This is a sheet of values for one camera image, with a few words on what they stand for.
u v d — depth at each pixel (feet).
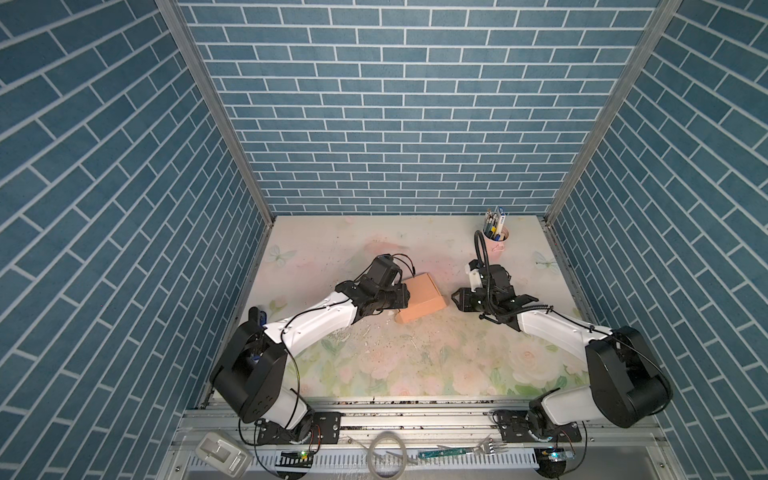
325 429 2.40
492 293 2.27
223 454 2.24
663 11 2.31
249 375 1.40
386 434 2.47
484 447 2.32
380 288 2.15
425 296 2.87
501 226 3.22
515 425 2.42
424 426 2.47
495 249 3.36
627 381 1.43
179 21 2.33
